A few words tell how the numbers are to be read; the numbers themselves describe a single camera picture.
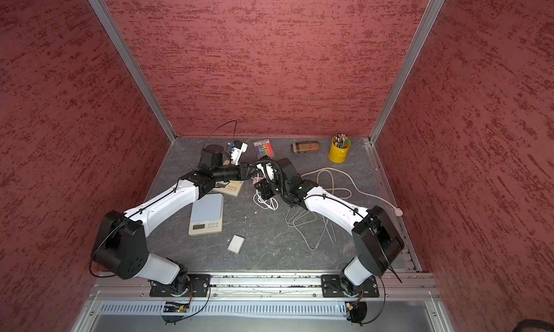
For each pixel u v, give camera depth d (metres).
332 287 0.73
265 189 0.71
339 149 1.03
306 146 1.16
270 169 0.72
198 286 0.74
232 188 0.97
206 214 0.88
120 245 0.43
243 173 0.72
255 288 0.74
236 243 0.82
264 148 1.14
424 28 0.79
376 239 0.46
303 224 0.89
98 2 0.72
